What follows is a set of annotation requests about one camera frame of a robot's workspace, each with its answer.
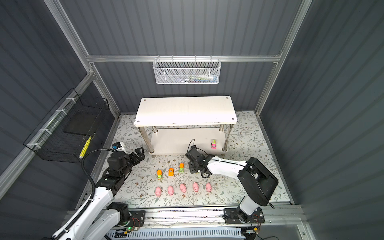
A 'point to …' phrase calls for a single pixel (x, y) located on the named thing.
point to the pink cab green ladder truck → (213, 144)
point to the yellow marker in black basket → (83, 151)
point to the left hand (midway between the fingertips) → (136, 151)
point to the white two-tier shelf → (171, 124)
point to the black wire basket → (65, 133)
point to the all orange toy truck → (171, 172)
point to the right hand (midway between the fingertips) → (195, 166)
